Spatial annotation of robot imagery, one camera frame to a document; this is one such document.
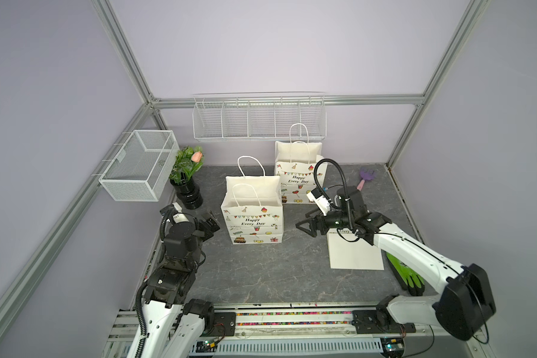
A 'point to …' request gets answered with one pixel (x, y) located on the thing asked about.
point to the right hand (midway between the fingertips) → (302, 218)
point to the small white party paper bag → (252, 205)
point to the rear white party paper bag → (295, 161)
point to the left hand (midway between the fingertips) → (201, 216)
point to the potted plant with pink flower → (188, 162)
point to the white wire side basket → (142, 169)
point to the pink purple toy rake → (365, 174)
